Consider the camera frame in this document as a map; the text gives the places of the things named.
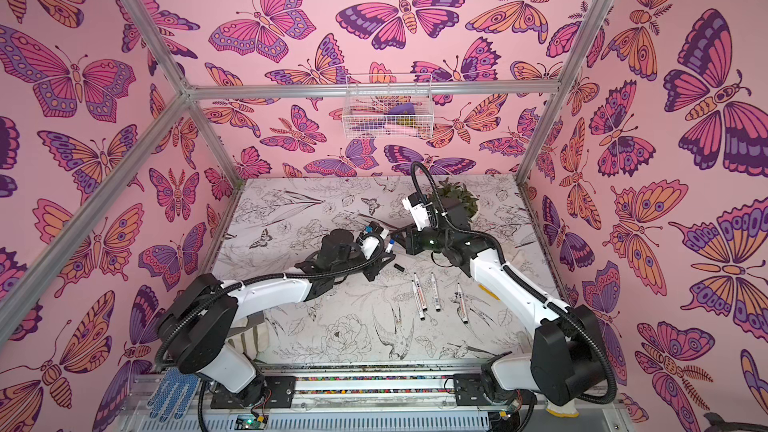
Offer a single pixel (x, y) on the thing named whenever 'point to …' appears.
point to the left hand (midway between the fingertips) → (395, 249)
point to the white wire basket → (388, 106)
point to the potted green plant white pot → (453, 190)
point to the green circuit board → (251, 422)
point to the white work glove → (567, 410)
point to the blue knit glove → (173, 395)
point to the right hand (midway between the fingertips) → (394, 235)
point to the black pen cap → (399, 267)
